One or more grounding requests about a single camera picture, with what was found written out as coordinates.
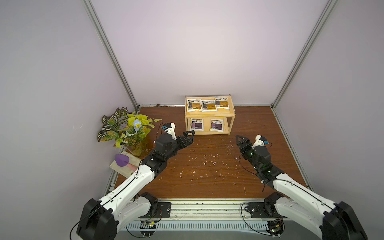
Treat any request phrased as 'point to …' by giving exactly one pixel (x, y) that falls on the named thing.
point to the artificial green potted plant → (128, 130)
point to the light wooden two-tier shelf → (209, 114)
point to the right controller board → (275, 227)
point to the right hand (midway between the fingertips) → (237, 136)
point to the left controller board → (148, 225)
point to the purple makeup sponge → (121, 160)
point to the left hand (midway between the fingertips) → (191, 134)
